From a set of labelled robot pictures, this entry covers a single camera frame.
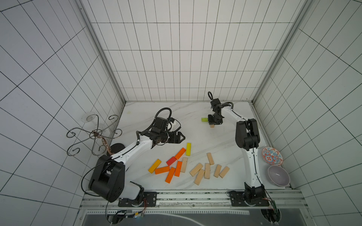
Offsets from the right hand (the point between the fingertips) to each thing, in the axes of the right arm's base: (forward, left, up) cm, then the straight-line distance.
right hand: (213, 120), depth 107 cm
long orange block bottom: (-42, +29, +1) cm, 51 cm away
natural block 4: (-38, -4, -1) cm, 38 cm away
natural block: (-39, +7, +1) cm, 39 cm away
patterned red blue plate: (-27, -36, 0) cm, 44 cm away
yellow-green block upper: (-25, +18, 0) cm, 31 cm away
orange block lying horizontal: (-40, +34, +1) cm, 52 cm away
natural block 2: (-31, +4, -1) cm, 31 cm away
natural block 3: (-38, 0, -1) cm, 38 cm away
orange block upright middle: (-39, +24, +1) cm, 46 cm away
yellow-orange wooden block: (-37, +39, +1) cm, 54 cm away
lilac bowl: (-39, -34, +1) cm, 52 cm away
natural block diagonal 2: (-38, +13, 0) cm, 40 cm away
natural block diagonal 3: (-42, +12, 0) cm, 44 cm away
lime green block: (0, +7, +1) cm, 7 cm away
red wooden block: (-34, +29, 0) cm, 45 cm away
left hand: (-25, +25, +12) cm, 37 cm away
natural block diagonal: (-6, +1, +1) cm, 6 cm away
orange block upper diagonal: (-28, +23, +1) cm, 37 cm away
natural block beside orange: (-33, +20, 0) cm, 39 cm away
